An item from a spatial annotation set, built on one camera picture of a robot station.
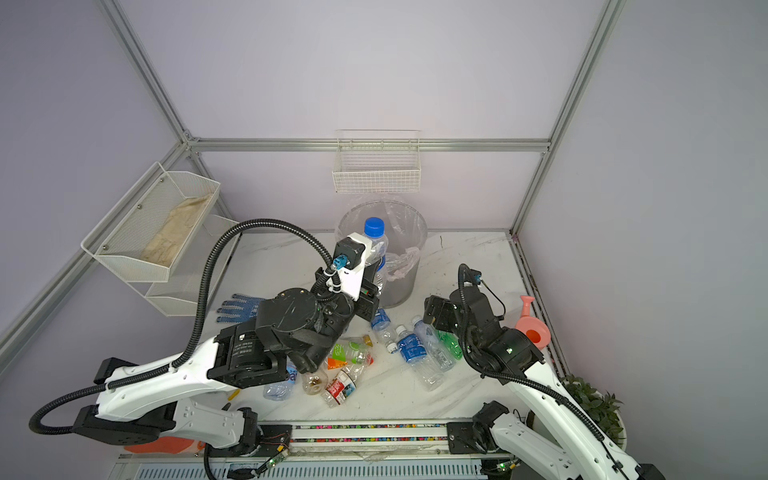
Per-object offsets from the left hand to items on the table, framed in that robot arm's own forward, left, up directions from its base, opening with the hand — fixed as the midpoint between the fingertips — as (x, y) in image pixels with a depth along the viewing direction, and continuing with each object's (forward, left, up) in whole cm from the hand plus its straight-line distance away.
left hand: (371, 255), depth 50 cm
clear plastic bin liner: (+39, -8, -30) cm, 50 cm away
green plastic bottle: (+3, -21, -42) cm, 47 cm away
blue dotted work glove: (+18, +46, -49) cm, 70 cm away
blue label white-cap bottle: (+1, -10, -44) cm, 45 cm away
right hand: (+5, -15, -24) cm, 29 cm away
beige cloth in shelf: (+18, +55, -18) cm, 61 cm away
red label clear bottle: (-9, +10, -43) cm, 45 cm away
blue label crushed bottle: (-9, +26, -44) cm, 52 cm away
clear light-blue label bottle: (+3, -16, -44) cm, 47 cm away
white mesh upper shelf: (+22, +62, -19) cm, 68 cm away
